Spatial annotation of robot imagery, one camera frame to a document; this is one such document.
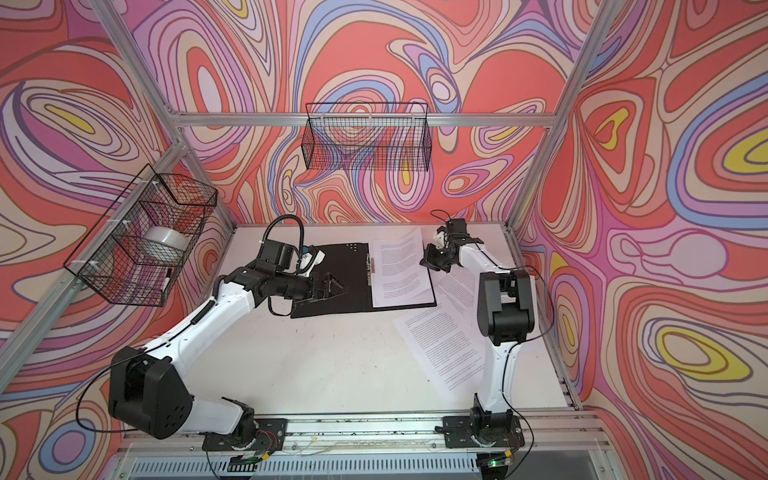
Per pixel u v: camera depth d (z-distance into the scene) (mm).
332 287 705
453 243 765
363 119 883
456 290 1013
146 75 784
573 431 755
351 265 1098
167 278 734
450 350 883
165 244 707
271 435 725
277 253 647
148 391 405
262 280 588
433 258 892
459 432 732
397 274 1044
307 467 703
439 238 933
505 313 548
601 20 702
